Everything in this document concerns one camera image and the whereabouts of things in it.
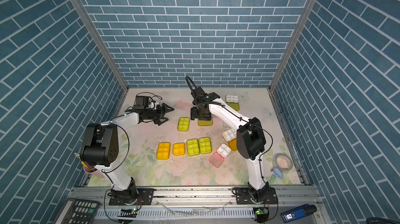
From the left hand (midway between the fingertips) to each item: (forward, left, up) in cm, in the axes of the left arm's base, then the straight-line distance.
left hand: (174, 113), depth 93 cm
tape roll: (-25, -62, -11) cm, 68 cm away
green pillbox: (0, -19, -11) cm, 22 cm away
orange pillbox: (-19, +5, -11) cm, 22 cm away
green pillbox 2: (-17, -12, -10) cm, 23 cm away
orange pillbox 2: (-10, -34, -9) cm, 37 cm away
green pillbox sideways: (-2, -5, -10) cm, 11 cm away
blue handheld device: (-48, -59, -6) cm, 77 cm away
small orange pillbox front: (-18, -3, -11) cm, 21 cm away
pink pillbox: (-19, -29, -10) cm, 36 cm away
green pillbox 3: (-16, -19, -11) cm, 26 cm away
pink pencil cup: (-33, +32, -2) cm, 47 cm away
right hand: (-4, -14, +1) cm, 15 cm away
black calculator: (-47, +38, -10) cm, 61 cm away
